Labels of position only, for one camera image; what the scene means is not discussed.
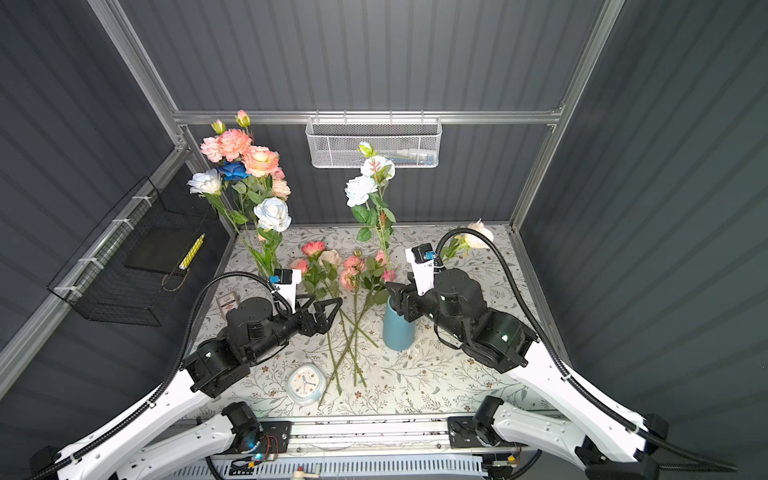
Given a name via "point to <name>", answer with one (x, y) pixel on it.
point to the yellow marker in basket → (190, 256)
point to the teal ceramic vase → (398, 334)
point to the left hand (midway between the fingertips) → (329, 299)
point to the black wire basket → (142, 249)
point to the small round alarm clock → (306, 384)
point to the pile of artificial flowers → (360, 286)
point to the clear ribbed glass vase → (267, 260)
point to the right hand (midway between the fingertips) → (400, 282)
